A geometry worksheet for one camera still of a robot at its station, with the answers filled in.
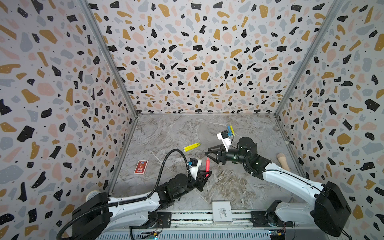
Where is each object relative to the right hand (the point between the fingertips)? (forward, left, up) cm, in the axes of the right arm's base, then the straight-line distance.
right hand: (206, 150), depth 70 cm
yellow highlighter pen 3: (+17, +9, -26) cm, 32 cm away
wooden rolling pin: (+7, -49, -24) cm, 55 cm away
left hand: (-7, -3, -8) cm, 11 cm away
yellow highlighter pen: (+36, -20, -27) cm, 49 cm away
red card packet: (+2, +39, -24) cm, 46 cm away
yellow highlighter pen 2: (+18, +11, -26) cm, 34 cm away
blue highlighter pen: (+33, -19, -29) cm, 48 cm away
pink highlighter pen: (-5, -1, -7) cm, 8 cm away
